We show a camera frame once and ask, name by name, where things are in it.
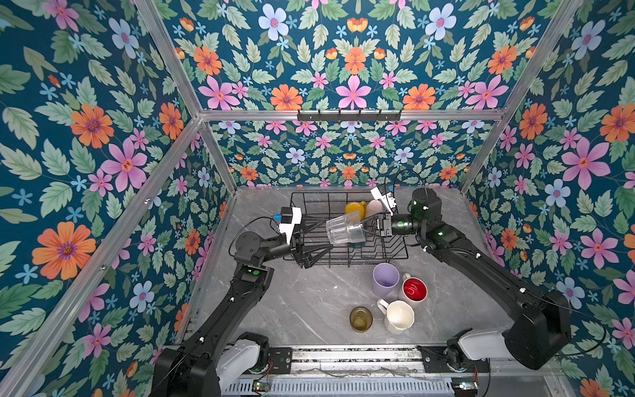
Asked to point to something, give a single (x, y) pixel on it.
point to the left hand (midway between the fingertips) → (328, 233)
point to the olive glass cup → (360, 318)
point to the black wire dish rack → (323, 206)
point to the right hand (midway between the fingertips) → (357, 226)
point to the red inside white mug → (413, 288)
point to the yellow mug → (354, 207)
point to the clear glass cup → (346, 229)
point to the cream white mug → (399, 315)
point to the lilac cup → (385, 279)
